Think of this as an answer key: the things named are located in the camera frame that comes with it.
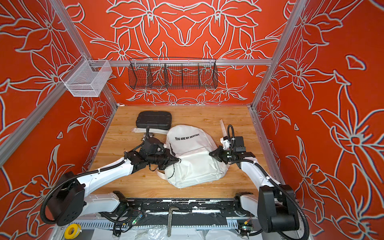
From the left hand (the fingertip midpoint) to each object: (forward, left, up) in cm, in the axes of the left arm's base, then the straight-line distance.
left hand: (180, 158), depth 77 cm
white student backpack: (+11, -6, -6) cm, 14 cm away
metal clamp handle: (-26, +3, -12) cm, 29 cm away
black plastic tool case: (+32, +22, -7) cm, 39 cm away
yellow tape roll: (-33, +45, -13) cm, 57 cm away
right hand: (+6, -16, -4) cm, 18 cm away
